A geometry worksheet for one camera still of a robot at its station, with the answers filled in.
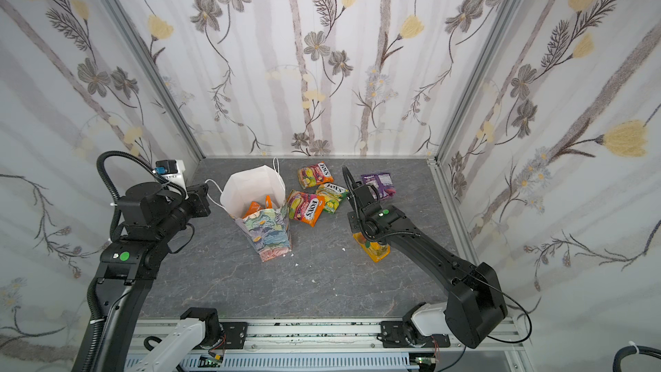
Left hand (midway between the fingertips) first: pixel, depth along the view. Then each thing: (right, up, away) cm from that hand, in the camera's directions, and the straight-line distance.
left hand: (209, 184), depth 65 cm
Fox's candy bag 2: (+21, -9, +33) cm, 40 cm away
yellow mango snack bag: (+46, -22, +18) cm, 54 cm away
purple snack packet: (+53, +1, +42) cm, 68 cm away
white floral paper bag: (+4, -5, +25) cm, 26 cm away
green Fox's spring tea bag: (+31, -5, +39) cm, 50 cm away
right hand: (+42, -10, +17) cm, 46 cm away
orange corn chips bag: (+2, -9, +27) cm, 28 cm away
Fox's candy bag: (+9, -7, +23) cm, 26 cm away
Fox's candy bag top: (+23, +4, +46) cm, 51 cm away
